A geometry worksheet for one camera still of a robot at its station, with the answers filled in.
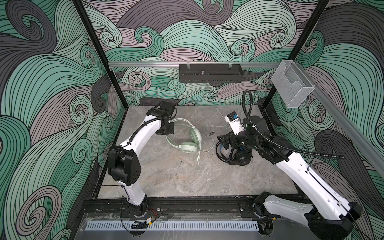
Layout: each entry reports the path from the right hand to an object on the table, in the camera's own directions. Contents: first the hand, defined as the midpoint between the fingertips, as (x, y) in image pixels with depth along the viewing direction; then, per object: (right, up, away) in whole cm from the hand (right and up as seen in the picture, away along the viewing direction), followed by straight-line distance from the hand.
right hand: (226, 132), depth 69 cm
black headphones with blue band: (+10, -16, +16) cm, 25 cm away
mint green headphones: (-17, -9, +9) cm, 22 cm away
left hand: (-30, 0, +17) cm, 34 cm away
